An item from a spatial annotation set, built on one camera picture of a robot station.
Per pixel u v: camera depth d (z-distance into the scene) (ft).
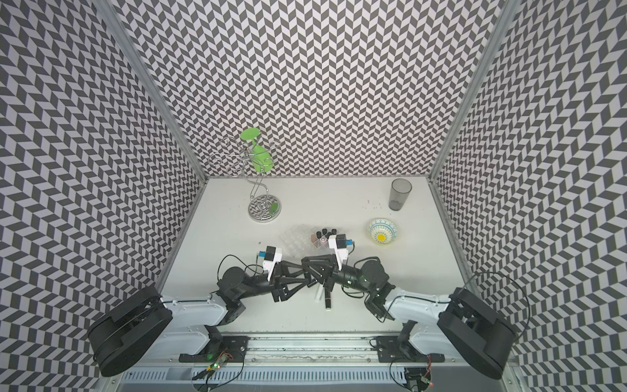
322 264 2.15
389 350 2.44
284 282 2.09
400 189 3.19
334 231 3.01
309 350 2.42
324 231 3.00
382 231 3.23
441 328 1.44
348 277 2.10
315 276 2.22
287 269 2.34
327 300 2.70
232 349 2.37
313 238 3.02
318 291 2.73
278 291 2.11
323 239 2.96
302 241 3.11
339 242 2.06
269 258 2.11
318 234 2.99
